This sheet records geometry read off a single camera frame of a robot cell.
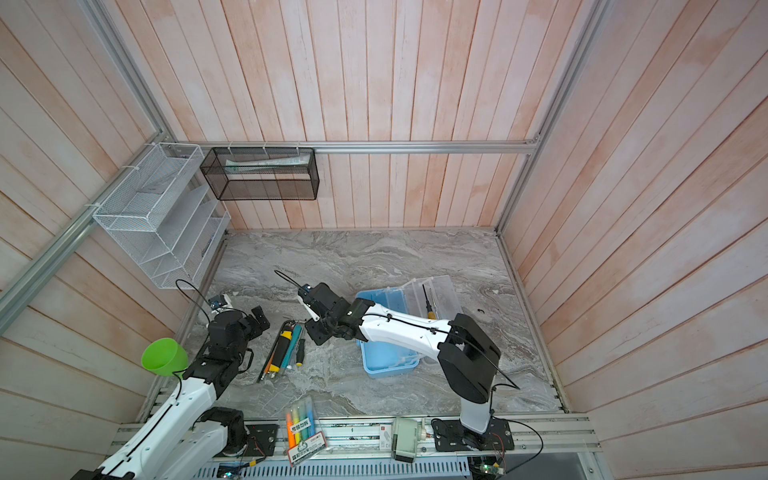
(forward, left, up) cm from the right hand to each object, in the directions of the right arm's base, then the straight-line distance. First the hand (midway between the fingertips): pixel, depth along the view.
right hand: (313, 326), depth 82 cm
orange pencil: (-7, +14, -10) cm, 18 cm away
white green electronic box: (-25, -25, -7) cm, 36 cm away
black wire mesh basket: (+40, +19, +22) cm, 49 cm away
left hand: (+2, +19, 0) cm, 19 cm away
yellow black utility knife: (-3, +11, -10) cm, 15 cm away
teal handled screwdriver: (+4, +8, -10) cm, 13 cm away
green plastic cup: (-11, +35, +4) cm, 37 cm away
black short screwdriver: (-4, +5, -9) cm, 11 cm away
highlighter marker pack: (-26, 0, -9) cm, 28 cm away
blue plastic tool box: (+11, -34, -1) cm, 35 cm away
